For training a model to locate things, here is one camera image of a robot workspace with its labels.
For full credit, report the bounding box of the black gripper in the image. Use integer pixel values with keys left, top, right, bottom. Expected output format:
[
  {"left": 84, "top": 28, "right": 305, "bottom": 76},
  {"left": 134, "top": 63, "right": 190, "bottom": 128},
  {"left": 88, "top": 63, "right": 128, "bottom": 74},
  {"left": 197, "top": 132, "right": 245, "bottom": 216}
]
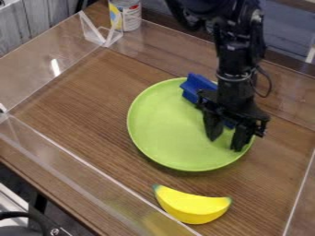
[{"left": 202, "top": 98, "right": 271, "bottom": 152}]

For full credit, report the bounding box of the green round plate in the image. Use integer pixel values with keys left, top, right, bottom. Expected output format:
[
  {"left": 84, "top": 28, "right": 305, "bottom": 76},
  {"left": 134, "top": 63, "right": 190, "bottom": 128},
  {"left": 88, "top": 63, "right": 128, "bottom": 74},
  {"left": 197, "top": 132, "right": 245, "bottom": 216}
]
[{"left": 126, "top": 77, "right": 252, "bottom": 172}]

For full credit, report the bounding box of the blue star-shaped block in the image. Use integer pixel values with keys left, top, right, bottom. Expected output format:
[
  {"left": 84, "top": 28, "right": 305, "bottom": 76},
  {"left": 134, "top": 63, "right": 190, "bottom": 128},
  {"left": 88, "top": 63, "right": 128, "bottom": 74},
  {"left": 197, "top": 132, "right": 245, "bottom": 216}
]
[{"left": 178, "top": 72, "right": 237, "bottom": 130}]

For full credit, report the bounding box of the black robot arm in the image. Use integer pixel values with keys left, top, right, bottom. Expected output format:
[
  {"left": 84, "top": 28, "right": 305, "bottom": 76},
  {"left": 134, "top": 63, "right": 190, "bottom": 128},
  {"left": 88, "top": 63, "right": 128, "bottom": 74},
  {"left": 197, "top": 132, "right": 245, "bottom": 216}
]
[{"left": 165, "top": 0, "right": 271, "bottom": 152}]

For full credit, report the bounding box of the yellow toy banana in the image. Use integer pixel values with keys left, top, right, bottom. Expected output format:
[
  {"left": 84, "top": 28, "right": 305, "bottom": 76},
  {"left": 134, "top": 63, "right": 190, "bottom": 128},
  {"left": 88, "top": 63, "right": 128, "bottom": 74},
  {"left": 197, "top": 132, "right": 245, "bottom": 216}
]
[{"left": 152, "top": 184, "right": 232, "bottom": 225}]

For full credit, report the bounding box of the white can with label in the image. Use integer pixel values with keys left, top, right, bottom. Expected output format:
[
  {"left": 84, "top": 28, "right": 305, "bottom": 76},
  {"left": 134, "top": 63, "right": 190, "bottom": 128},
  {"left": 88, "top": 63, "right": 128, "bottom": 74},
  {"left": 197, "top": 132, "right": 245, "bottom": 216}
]
[{"left": 108, "top": 0, "right": 141, "bottom": 31}]

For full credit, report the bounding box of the clear acrylic enclosure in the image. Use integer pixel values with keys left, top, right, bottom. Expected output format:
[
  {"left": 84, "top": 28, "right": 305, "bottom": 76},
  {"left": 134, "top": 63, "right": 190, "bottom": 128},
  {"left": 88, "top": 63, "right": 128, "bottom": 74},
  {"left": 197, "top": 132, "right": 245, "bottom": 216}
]
[{"left": 0, "top": 17, "right": 315, "bottom": 236}]

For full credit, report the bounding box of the black cable lower left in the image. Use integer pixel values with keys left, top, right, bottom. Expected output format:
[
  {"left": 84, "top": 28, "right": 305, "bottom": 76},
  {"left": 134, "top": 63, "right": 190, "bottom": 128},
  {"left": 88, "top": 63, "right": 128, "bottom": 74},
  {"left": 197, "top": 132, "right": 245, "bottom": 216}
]
[{"left": 0, "top": 211, "right": 50, "bottom": 236}]

